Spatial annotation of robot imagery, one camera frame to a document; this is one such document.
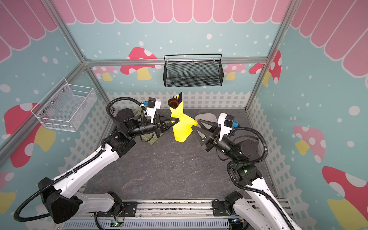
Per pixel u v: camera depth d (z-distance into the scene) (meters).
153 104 0.51
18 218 0.38
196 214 0.74
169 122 0.58
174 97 0.52
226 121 0.44
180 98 0.53
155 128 0.52
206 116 1.10
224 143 0.50
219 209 0.73
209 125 0.52
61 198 0.39
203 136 0.51
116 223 0.73
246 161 0.41
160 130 0.53
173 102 0.52
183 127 0.58
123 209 0.73
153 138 0.61
